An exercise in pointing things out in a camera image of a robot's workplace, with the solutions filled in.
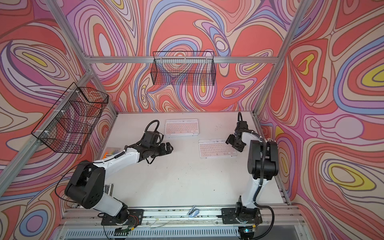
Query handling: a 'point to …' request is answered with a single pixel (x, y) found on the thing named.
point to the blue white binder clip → (193, 212)
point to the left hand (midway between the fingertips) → (170, 150)
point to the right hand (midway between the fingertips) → (232, 147)
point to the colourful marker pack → (110, 151)
